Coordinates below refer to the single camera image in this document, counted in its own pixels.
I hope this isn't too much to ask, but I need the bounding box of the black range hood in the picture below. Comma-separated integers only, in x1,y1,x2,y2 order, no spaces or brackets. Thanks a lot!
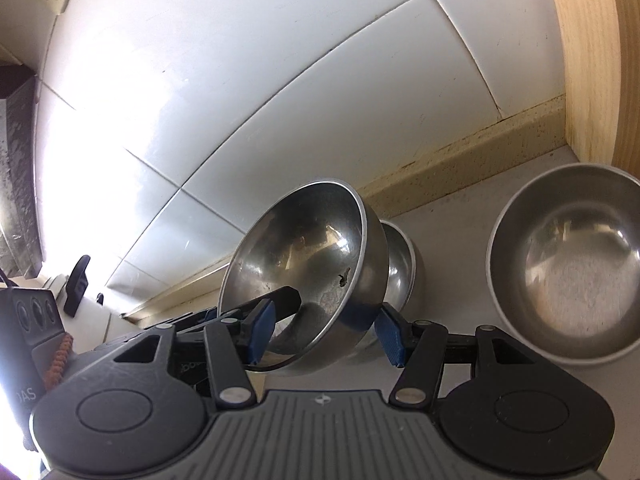
0,62,46,282

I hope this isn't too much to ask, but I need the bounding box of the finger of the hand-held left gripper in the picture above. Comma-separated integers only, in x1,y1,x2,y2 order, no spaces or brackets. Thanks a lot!
220,285,304,323

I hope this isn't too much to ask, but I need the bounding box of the wooden knife block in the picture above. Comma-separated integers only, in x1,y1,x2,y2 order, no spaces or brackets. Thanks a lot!
542,0,640,182

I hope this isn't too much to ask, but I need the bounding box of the aluminium steamer pot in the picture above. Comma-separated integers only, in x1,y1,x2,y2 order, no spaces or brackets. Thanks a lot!
37,254,146,350

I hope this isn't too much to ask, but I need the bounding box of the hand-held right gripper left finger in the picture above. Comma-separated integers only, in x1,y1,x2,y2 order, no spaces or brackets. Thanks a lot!
112,299,277,409

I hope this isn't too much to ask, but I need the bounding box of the orange braided cord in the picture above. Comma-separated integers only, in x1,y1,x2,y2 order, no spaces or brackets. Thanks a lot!
43,334,76,392

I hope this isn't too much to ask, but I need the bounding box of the grey counter mat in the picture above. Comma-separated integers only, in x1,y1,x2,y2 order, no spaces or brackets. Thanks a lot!
295,143,640,378

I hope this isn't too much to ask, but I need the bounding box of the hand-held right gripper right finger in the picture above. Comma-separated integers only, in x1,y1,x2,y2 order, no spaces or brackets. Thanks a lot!
375,307,537,409

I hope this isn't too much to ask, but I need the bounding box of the stainless steel bowl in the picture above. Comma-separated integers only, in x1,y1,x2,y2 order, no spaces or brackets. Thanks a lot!
379,220,417,313
485,162,640,369
216,177,391,379

